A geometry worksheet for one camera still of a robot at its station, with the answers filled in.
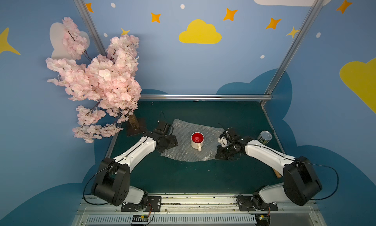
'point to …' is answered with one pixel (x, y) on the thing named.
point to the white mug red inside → (197, 139)
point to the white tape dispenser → (223, 141)
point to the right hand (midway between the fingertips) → (217, 155)
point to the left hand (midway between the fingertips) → (173, 142)
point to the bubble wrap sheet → (183, 130)
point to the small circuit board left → (140, 218)
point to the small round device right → (262, 219)
